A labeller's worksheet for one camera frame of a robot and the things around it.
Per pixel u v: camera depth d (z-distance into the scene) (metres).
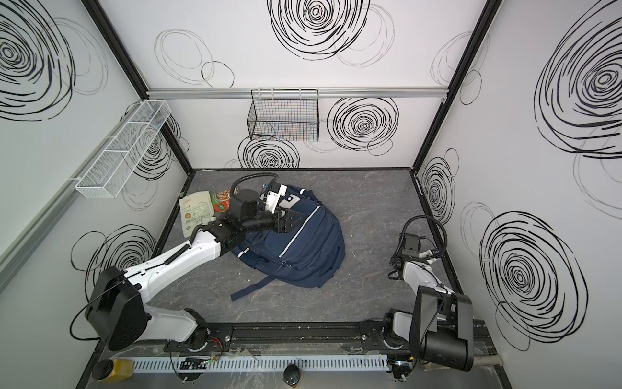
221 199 1.08
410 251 0.71
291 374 0.60
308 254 0.79
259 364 0.64
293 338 0.75
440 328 0.42
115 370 0.62
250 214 0.61
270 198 0.69
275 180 0.65
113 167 0.74
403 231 0.73
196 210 1.05
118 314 0.40
